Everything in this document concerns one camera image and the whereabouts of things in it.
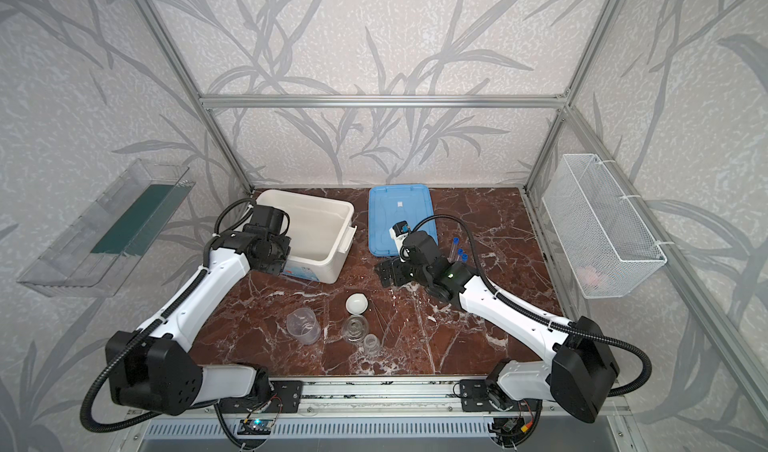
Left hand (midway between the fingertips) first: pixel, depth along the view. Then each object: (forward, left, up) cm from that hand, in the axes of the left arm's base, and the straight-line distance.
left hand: (294, 239), depth 84 cm
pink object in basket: (-13, -77, +5) cm, 78 cm away
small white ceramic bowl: (-12, -17, -16) cm, 27 cm away
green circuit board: (-43, +4, -18) cm, 46 cm away
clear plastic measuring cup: (-19, -3, -16) cm, 25 cm away
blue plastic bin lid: (+29, -27, -18) cm, 43 cm away
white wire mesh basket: (-12, -73, +19) cm, 77 cm away
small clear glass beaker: (-26, -23, -8) cm, 36 cm away
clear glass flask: (-21, -18, -11) cm, 30 cm away
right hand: (-5, -28, +2) cm, 28 cm away
